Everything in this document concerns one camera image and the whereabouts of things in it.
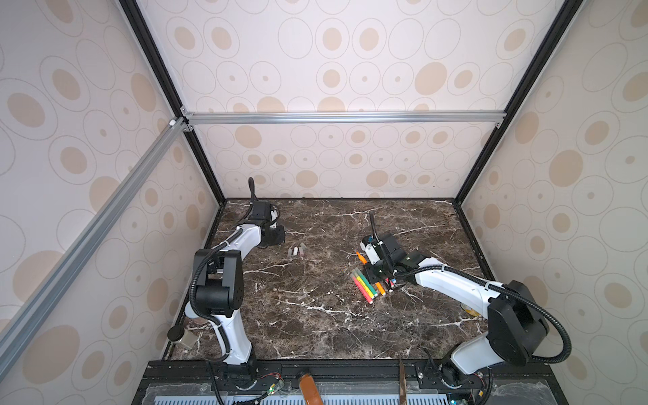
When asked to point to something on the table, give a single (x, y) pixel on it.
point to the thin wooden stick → (402, 396)
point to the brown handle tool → (310, 390)
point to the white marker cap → (295, 251)
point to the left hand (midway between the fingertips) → (287, 233)
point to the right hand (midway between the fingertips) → (374, 268)
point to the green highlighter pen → (366, 282)
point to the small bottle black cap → (175, 332)
